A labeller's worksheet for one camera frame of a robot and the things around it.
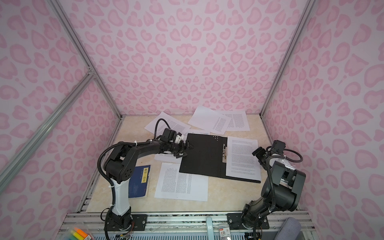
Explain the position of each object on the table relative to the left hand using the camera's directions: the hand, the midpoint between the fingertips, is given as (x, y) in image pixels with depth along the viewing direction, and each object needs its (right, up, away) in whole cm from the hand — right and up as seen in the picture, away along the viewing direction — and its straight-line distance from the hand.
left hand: (191, 150), depth 94 cm
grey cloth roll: (+46, -32, -26) cm, 62 cm away
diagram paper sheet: (+4, +11, +17) cm, 20 cm away
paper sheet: (-11, +15, +19) cm, 27 cm away
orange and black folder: (+11, -5, +2) cm, 12 cm away
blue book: (-30, -18, -9) cm, 36 cm away
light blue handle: (+9, -32, -26) cm, 42 cm away
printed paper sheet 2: (+31, -8, 0) cm, 32 cm away
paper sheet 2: (+13, +20, +23) cm, 34 cm away
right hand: (+41, -2, -3) cm, 41 cm away
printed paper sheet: (-11, -18, -8) cm, 23 cm away
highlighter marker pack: (-52, -35, -24) cm, 67 cm away
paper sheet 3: (+36, +19, +23) cm, 47 cm away
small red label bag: (+16, -33, -25) cm, 45 cm away
